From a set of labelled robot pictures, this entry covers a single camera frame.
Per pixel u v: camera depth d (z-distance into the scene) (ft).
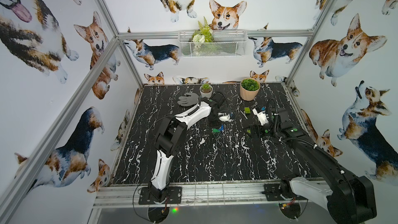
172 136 1.73
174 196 2.41
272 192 2.41
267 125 2.36
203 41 2.69
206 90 3.50
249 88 3.39
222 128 3.06
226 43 3.01
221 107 2.64
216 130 3.10
